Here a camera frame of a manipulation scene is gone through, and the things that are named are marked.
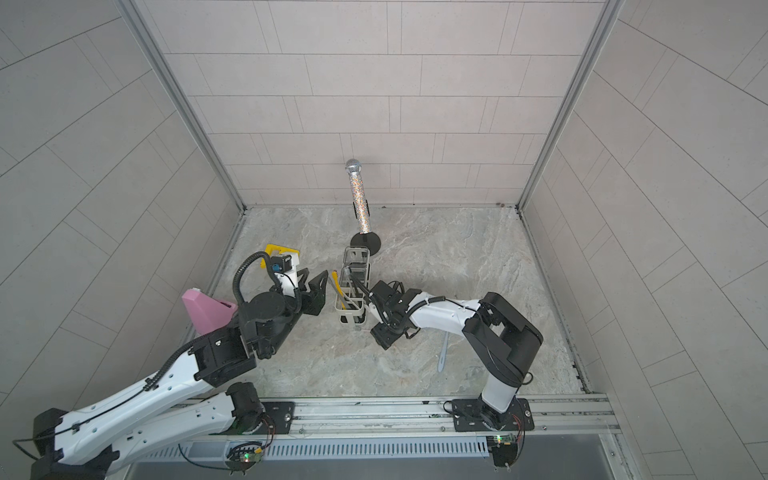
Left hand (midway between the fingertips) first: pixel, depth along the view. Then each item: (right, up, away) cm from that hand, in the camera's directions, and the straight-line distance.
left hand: (327, 271), depth 68 cm
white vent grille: (+1, -41, 0) cm, 41 cm away
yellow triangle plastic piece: (-26, +2, +34) cm, 43 cm away
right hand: (+13, -22, +18) cm, 31 cm away
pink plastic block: (-32, -12, +6) cm, 34 cm away
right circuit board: (+41, -41, 0) cm, 58 cm away
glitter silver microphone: (+3, +28, +19) cm, 33 cm away
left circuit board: (-18, -41, -3) cm, 45 cm away
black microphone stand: (+5, +6, +36) cm, 37 cm away
